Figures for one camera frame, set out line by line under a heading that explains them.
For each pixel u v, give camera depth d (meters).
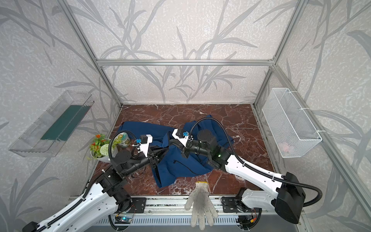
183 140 0.57
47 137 0.63
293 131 0.61
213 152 0.55
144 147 0.60
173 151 0.72
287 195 0.38
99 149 0.77
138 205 0.74
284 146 0.73
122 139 0.88
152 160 0.60
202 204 0.74
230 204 0.73
